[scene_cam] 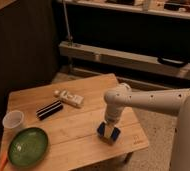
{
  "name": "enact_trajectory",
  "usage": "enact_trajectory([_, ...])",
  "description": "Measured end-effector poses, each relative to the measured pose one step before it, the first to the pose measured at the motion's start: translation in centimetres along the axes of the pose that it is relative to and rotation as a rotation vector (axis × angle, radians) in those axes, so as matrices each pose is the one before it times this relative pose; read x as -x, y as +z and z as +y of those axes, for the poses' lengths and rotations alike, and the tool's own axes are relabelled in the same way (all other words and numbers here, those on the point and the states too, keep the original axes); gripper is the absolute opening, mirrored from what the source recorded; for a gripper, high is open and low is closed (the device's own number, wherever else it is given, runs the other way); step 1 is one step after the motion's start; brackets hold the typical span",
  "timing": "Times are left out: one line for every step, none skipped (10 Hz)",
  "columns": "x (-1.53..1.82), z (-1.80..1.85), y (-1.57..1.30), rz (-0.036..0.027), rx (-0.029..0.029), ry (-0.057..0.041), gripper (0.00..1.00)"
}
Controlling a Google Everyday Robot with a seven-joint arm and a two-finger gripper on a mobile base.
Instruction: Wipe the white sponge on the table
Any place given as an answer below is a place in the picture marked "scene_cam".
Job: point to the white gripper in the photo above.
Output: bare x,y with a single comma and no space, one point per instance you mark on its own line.
111,120

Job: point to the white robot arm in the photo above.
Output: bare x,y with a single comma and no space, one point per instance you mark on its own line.
176,101

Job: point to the wooden folding table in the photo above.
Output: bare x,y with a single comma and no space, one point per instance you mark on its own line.
73,140

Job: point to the black striped rectangular box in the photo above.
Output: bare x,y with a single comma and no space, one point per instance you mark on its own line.
49,110

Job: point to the green bowl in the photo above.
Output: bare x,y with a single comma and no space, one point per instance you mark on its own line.
28,147

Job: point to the clear plastic cup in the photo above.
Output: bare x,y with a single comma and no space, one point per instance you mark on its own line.
13,120

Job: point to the metal shelf rack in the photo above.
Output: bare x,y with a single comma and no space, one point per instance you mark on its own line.
126,40

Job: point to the black handle on shelf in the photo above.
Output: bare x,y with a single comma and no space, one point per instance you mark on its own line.
171,63

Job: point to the orange utensil handle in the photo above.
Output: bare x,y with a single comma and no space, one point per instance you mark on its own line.
3,161

